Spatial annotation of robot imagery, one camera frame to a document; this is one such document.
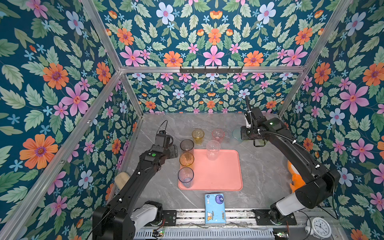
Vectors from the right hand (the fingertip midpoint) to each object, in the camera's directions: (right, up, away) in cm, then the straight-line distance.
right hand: (244, 132), depth 79 cm
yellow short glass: (-26, -3, +24) cm, 35 cm away
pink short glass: (-12, -2, +22) cm, 25 cm away
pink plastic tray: (-10, -25, +8) cm, 28 cm away
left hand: (-40, -7, +2) cm, 40 cm away
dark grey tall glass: (-32, -8, +7) cm, 34 cm away
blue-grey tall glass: (-31, -23, -2) cm, 39 cm away
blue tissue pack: (-17, -38, -8) cm, 42 cm away
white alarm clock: (+32, -44, -11) cm, 56 cm away
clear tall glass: (-16, -12, +15) cm, 25 cm away
